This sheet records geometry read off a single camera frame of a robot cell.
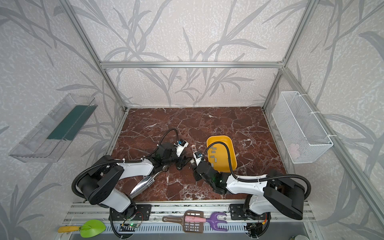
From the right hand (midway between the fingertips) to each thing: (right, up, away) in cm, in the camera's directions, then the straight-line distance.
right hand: (194, 160), depth 84 cm
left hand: (-2, +4, +4) cm, 6 cm away
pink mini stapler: (-1, +5, +8) cm, 10 cm away
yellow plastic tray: (+14, +1, +8) cm, 17 cm away
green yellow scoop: (-48, -28, -16) cm, 58 cm away
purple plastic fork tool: (+10, -25, -14) cm, 30 cm away
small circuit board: (-28, -27, -14) cm, 41 cm away
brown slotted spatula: (-2, -29, -13) cm, 32 cm away
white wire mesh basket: (+47, +15, -23) cm, 54 cm away
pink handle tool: (+1, -24, -14) cm, 28 cm away
